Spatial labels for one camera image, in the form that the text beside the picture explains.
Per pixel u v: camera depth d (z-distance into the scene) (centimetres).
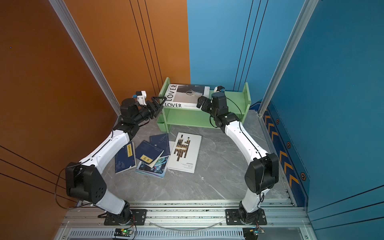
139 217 73
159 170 89
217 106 59
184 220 73
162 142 101
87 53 85
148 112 69
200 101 73
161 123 102
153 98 69
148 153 94
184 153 94
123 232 71
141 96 72
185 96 87
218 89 72
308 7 70
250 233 71
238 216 73
